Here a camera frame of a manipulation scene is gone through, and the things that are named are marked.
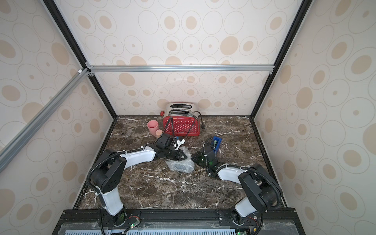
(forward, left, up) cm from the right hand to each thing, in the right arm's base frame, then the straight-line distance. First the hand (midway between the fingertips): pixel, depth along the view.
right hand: (195, 154), depth 90 cm
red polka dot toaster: (+20, +10, +10) cm, 25 cm away
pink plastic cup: (+21, +31, +2) cm, 38 cm away
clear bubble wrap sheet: (-8, +5, 0) cm, 10 cm away
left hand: (-4, +3, +2) cm, 5 cm away
